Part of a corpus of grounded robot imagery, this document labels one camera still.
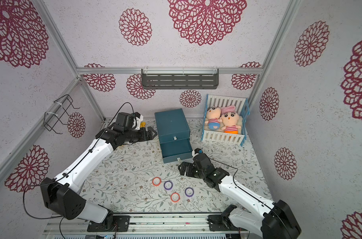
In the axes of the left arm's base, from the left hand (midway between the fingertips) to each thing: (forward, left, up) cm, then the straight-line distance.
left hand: (150, 135), depth 79 cm
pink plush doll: (+28, -39, -13) cm, 50 cm away
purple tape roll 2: (-22, -21, -24) cm, 38 cm away
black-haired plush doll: (+21, -49, -11) cm, 55 cm away
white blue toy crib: (+36, -62, -11) cm, 72 cm away
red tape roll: (-16, -2, -24) cm, 29 cm away
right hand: (-13, -20, -14) cm, 27 cm away
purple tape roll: (-19, -9, -24) cm, 31 cm away
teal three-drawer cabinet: (+4, -12, -5) cm, 14 cm away
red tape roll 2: (-25, -13, -23) cm, 37 cm away
